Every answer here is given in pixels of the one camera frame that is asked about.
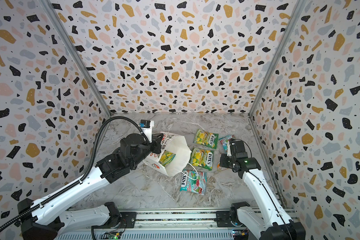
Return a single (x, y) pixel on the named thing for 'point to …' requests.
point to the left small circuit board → (111, 235)
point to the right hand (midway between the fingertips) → (221, 156)
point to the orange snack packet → (218, 167)
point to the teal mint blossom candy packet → (224, 140)
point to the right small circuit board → (238, 234)
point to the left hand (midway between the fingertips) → (163, 132)
